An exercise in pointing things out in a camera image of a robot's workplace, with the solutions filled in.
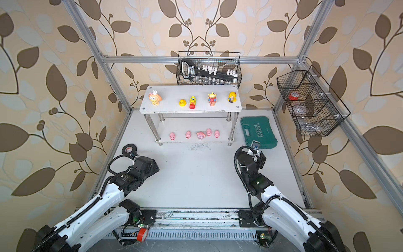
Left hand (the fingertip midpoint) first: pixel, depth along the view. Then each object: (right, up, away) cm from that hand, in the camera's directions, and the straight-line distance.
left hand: (147, 166), depth 83 cm
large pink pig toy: (+28, +16, +10) cm, 34 cm away
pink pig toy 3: (+10, +15, +13) cm, 22 cm away
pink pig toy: (+20, +16, +13) cm, 29 cm away
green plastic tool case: (+66, +19, +20) cm, 72 cm away
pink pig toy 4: (+38, +16, +13) cm, 43 cm away
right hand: (+55, +9, -2) cm, 55 cm away
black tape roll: (-18, +7, +16) cm, 25 cm away
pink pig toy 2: (+33, +17, +14) cm, 40 cm away
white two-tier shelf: (+24, +27, -9) cm, 38 cm away
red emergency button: (+4, -26, -16) cm, 30 cm away
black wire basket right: (+83, +30, -10) cm, 89 cm away
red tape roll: (+77, +37, -2) cm, 85 cm away
